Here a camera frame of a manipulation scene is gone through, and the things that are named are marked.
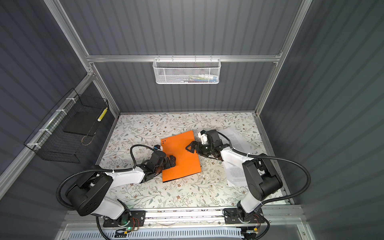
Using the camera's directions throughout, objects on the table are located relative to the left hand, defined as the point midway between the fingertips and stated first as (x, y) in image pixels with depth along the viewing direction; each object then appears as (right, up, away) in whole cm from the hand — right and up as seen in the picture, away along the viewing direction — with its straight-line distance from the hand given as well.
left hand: (171, 160), depth 92 cm
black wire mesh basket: (-49, +18, -19) cm, 55 cm away
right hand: (+13, +6, -4) cm, 15 cm away
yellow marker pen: (-36, +27, -10) cm, 47 cm away
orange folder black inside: (+10, -1, -5) cm, 11 cm away
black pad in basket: (-43, +23, -16) cm, 51 cm away
